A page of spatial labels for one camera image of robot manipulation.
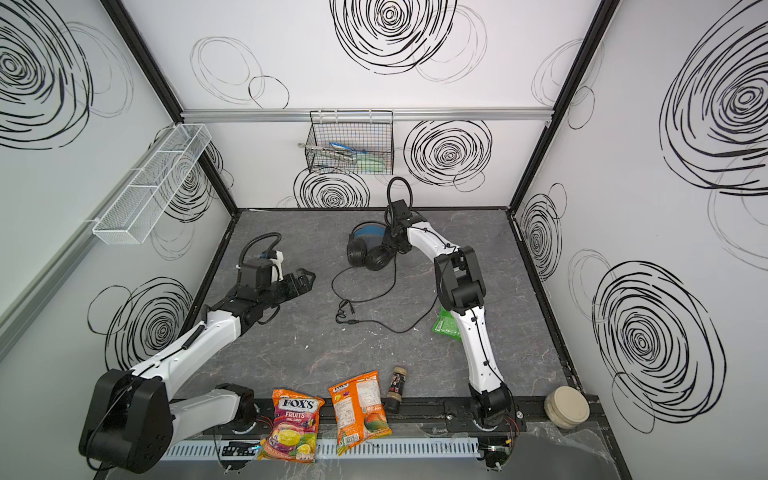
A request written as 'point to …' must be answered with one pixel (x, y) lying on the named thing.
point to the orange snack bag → (359, 411)
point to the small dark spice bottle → (394, 396)
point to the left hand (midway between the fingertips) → (307, 279)
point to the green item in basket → (354, 163)
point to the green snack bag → (447, 324)
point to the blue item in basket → (339, 146)
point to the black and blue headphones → (365, 246)
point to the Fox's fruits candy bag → (294, 425)
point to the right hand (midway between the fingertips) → (385, 241)
